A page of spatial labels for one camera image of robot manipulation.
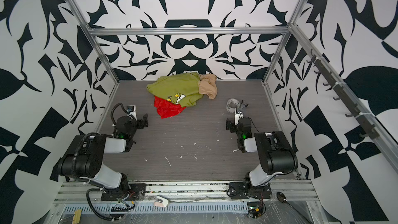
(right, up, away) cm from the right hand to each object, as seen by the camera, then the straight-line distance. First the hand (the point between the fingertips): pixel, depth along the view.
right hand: (238, 116), depth 95 cm
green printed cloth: (-35, +17, +13) cm, 41 cm away
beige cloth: (-18, +20, +16) cm, 31 cm away
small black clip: (+6, +6, +10) cm, 13 cm away
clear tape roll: (-1, +9, +11) cm, 14 cm away
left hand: (-60, +3, -2) cm, 60 cm away
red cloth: (-45, +4, +7) cm, 46 cm away
